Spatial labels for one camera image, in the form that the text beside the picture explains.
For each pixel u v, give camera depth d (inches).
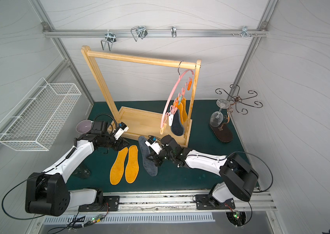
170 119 27.1
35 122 27.0
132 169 33.2
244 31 30.1
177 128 34.0
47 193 15.8
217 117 32.3
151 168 31.3
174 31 31.0
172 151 25.1
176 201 29.6
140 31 30.0
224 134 39.4
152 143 27.8
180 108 31.3
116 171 33.1
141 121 43.5
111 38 30.8
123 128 29.9
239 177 17.1
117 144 29.0
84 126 39.8
